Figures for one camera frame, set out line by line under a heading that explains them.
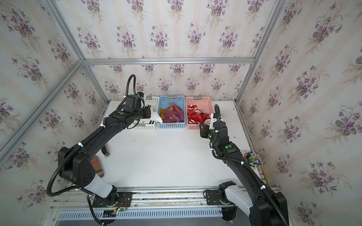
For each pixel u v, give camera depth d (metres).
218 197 0.73
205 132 0.70
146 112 0.75
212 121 0.71
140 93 0.73
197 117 0.99
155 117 0.90
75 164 0.42
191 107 1.15
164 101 1.16
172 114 1.04
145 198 0.75
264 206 0.39
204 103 1.17
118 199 0.72
